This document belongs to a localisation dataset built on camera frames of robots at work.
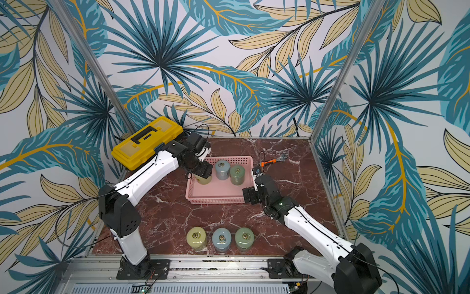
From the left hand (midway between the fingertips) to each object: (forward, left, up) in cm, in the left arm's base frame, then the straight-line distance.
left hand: (202, 172), depth 83 cm
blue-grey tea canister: (-26, -10, -8) cm, 29 cm away
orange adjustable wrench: (+20, -38, -16) cm, 46 cm away
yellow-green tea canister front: (-26, 0, -8) cm, 27 cm away
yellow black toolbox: (+13, +33, +1) cm, 35 cm away
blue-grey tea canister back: (+8, -8, -8) cm, 14 cm away
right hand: (-5, -24, -3) cm, 25 cm away
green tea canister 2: (-26, -19, -8) cm, 33 cm away
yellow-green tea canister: (-1, 0, -6) cm, 6 cm away
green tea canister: (+5, -16, -9) cm, 19 cm away
